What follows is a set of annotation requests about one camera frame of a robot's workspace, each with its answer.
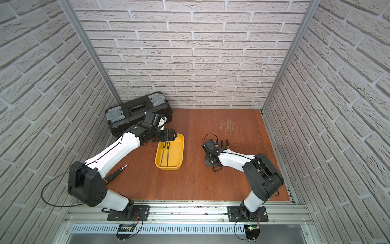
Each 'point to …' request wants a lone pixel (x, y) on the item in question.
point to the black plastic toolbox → (121, 117)
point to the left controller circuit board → (125, 227)
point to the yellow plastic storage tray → (170, 154)
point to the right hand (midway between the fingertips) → (212, 161)
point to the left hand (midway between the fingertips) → (173, 133)
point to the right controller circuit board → (252, 231)
